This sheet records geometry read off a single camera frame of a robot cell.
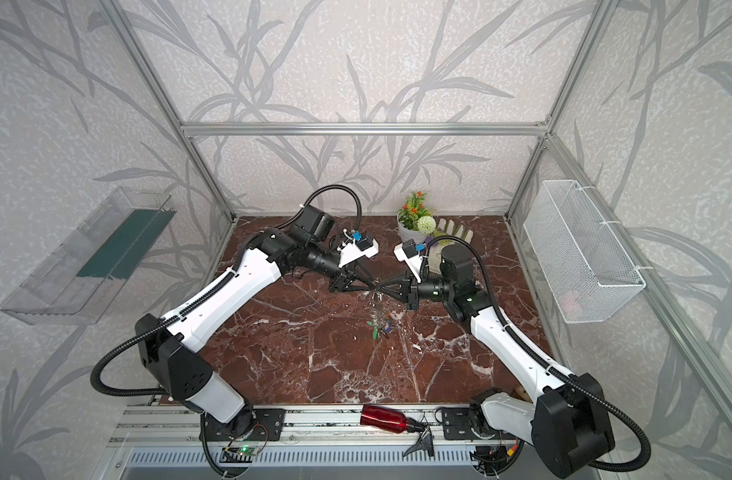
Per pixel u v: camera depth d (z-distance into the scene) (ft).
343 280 2.02
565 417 1.29
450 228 3.79
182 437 2.42
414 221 3.31
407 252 2.07
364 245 1.98
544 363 1.44
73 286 2.10
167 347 1.34
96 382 1.33
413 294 2.06
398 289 2.18
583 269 2.07
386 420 2.37
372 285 2.21
